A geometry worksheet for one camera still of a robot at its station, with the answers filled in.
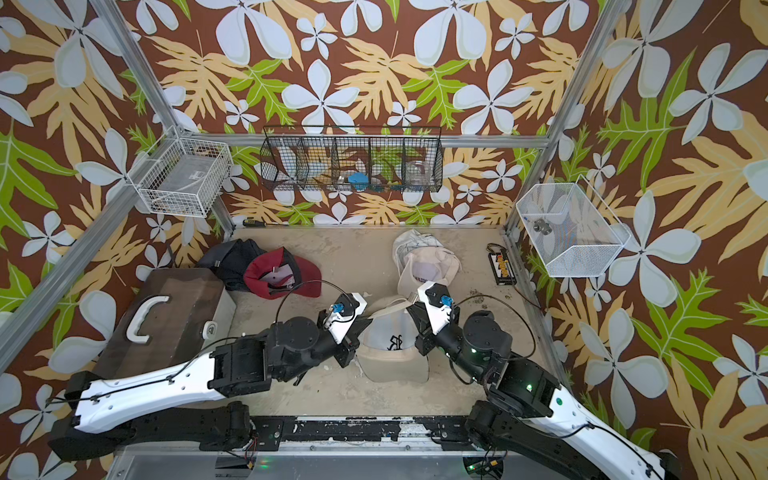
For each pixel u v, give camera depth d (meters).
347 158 0.98
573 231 0.83
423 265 1.04
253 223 1.23
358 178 0.96
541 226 0.84
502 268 1.07
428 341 0.52
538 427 0.42
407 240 1.08
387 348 0.75
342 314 0.49
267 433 0.74
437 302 0.48
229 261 0.99
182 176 0.86
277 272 0.99
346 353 0.52
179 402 0.43
